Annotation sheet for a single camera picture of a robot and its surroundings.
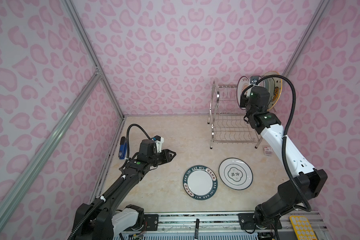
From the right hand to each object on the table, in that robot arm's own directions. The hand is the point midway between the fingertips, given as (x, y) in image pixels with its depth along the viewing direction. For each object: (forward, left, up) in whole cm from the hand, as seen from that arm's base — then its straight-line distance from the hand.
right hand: (252, 88), depth 73 cm
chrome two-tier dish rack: (+12, +2, -39) cm, 40 cm away
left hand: (-22, +38, -25) cm, 51 cm away
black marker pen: (-54, +27, -41) cm, 73 cm away
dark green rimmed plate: (-32, +24, -41) cm, 57 cm away
